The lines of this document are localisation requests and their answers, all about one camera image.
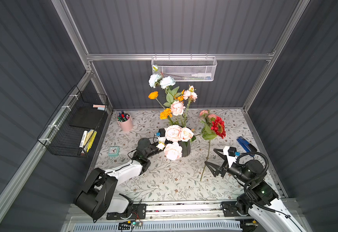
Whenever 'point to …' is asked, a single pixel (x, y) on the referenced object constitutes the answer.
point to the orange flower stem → (167, 112)
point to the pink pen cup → (125, 121)
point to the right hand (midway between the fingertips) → (213, 156)
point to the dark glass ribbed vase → (186, 146)
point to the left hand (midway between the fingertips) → (178, 137)
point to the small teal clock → (113, 151)
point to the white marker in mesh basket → (202, 75)
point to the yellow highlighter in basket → (91, 137)
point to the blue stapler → (248, 148)
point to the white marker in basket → (82, 142)
